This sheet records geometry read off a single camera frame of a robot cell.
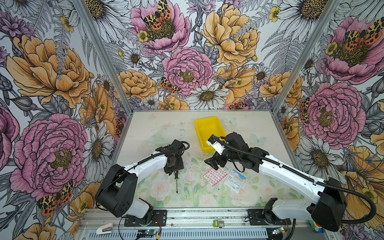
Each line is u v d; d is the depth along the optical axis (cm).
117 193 43
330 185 42
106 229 70
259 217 75
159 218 73
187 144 79
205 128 108
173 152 66
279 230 72
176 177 87
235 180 85
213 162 68
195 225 73
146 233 71
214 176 87
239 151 49
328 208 39
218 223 70
